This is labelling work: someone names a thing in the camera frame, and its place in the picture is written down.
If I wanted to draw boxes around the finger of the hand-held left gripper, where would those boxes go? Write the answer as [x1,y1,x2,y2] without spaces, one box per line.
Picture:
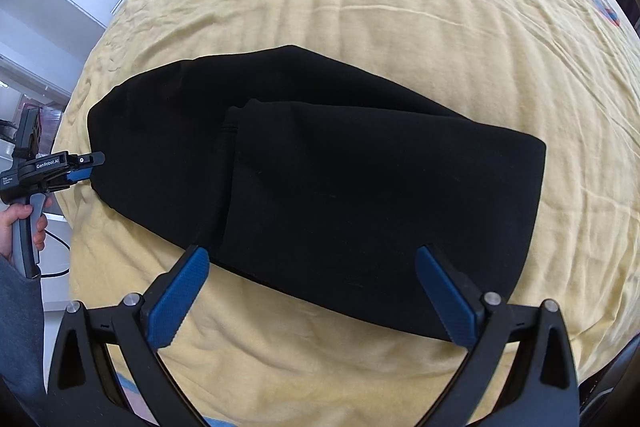
[47,166,95,192]
[66,150,106,171]

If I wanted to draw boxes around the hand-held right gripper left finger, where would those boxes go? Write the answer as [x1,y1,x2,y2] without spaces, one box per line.
[47,245,211,427]

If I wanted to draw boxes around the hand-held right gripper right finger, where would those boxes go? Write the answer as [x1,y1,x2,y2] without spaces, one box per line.
[416,245,583,427]

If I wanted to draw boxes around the black pants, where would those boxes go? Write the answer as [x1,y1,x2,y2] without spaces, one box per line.
[86,44,547,342]

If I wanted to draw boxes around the person's left forearm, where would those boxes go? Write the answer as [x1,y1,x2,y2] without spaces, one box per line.
[0,254,68,414]

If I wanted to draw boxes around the person's left hand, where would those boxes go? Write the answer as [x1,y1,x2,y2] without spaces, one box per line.
[0,202,50,266]

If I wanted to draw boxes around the black cable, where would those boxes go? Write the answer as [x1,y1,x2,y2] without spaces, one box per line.
[39,227,72,279]

